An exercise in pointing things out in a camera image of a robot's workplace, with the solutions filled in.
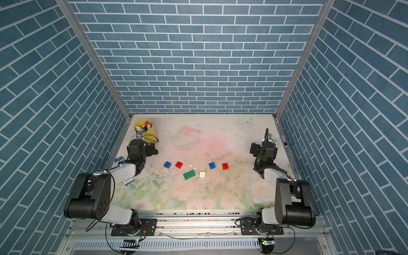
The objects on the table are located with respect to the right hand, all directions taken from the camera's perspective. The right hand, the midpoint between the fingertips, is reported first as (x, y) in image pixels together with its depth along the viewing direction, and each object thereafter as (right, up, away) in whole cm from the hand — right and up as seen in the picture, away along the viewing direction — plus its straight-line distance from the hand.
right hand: (264, 145), depth 92 cm
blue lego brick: (-58, -12, +1) cm, 59 cm away
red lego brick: (-51, -12, +1) cm, 52 cm away
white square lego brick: (-37, -16, -3) cm, 40 cm away
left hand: (-70, +1, +1) cm, 70 cm away
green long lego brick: (-44, -17, -2) cm, 47 cm away
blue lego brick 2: (-31, -12, +1) cm, 33 cm away
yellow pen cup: (-72, +11, +6) cm, 74 cm away
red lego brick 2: (-24, -13, +1) cm, 27 cm away
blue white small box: (-88, -9, +4) cm, 89 cm away
